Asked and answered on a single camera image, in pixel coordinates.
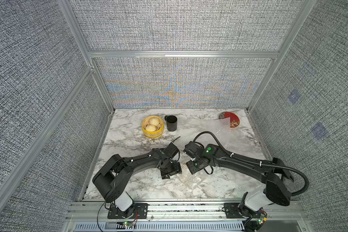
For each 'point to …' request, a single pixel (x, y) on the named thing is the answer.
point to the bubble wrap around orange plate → (209, 126)
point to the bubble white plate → (188, 180)
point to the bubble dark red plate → (242, 141)
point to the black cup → (171, 121)
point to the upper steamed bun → (154, 121)
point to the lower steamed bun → (150, 128)
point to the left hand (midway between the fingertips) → (180, 174)
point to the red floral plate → (234, 120)
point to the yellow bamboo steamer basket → (159, 130)
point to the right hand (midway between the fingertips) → (192, 163)
